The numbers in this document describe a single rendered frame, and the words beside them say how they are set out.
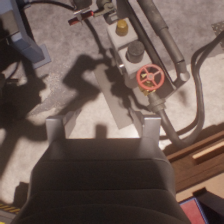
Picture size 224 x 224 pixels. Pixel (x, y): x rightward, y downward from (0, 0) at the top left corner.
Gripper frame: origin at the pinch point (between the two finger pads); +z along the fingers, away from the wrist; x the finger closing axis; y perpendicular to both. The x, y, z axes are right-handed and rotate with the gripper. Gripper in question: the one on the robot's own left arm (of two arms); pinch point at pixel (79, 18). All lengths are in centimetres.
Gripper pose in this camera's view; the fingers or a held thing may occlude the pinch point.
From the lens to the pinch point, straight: 56.6
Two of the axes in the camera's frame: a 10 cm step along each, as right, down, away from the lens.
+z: 0.9, 1.3, 9.9
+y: 9.1, -4.1, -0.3
